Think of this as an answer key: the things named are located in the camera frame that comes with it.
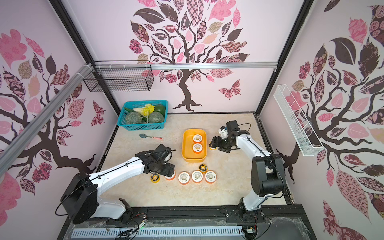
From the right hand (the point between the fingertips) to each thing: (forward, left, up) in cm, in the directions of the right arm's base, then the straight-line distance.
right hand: (214, 148), depth 89 cm
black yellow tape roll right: (-9, +7, -9) cm, 14 cm away
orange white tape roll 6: (-14, +3, -8) cm, 17 cm away
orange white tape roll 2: (+5, +10, -8) cm, 14 cm away
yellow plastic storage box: (+2, +17, -10) cm, 20 cm away
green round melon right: (+25, +40, +2) cm, 47 cm away
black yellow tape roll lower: (-14, +36, -9) cm, 40 cm away
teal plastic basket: (+26, +66, -2) cm, 71 cm away
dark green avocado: (+37, +39, 0) cm, 54 cm away
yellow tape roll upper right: (-3, +2, +5) cm, 6 cm away
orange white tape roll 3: (-15, +27, -8) cm, 32 cm away
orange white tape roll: (+13, +10, -8) cm, 18 cm away
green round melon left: (+24, +55, +4) cm, 60 cm away
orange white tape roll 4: (-15, +19, -9) cm, 26 cm away
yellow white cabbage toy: (+35, +49, -1) cm, 61 cm away
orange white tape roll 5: (-14, +11, -9) cm, 20 cm away
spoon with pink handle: (+17, +50, -8) cm, 53 cm away
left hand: (-13, +29, -4) cm, 32 cm away
